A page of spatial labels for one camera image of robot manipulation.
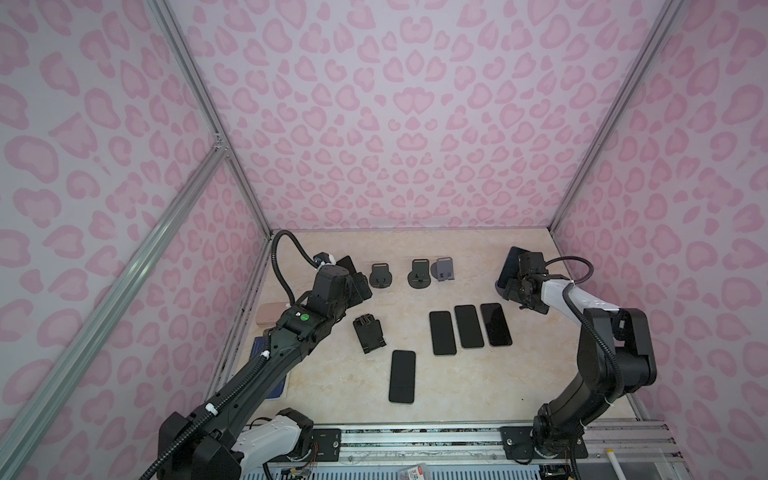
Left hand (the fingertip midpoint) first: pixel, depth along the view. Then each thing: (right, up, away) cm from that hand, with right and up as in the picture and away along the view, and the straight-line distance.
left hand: (356, 278), depth 78 cm
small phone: (+48, +3, +18) cm, 51 cm away
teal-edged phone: (+12, -28, +5) cm, 31 cm away
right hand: (+51, -6, +17) cm, 54 cm away
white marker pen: (+62, -43, -8) cm, 76 cm away
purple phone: (+33, -16, +15) cm, 39 cm away
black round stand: (+27, +1, +27) cm, 38 cm away
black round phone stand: (+18, -2, +23) cm, 29 cm away
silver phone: (+25, -19, +15) cm, 34 cm away
